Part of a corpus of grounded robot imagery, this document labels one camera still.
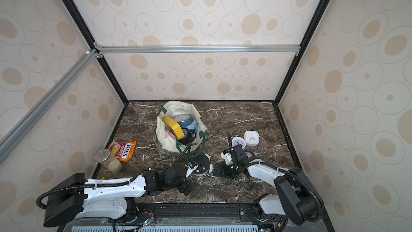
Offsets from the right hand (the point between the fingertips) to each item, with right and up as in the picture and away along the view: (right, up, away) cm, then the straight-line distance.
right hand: (222, 173), depth 85 cm
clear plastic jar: (-55, +9, -9) cm, 57 cm away
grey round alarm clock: (-20, +28, +7) cm, 35 cm away
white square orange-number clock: (+19, +18, +12) cm, 28 cm away
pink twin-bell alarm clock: (-27, +21, +1) cm, 34 cm away
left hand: (-13, 0, -6) cm, 15 cm away
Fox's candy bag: (-56, +11, +7) cm, 58 cm away
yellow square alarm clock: (-25, +25, -2) cm, 36 cm away
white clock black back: (-9, +4, -2) cm, 10 cm away
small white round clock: (+11, +16, +11) cm, 22 cm away
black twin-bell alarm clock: (-18, +19, +4) cm, 27 cm away
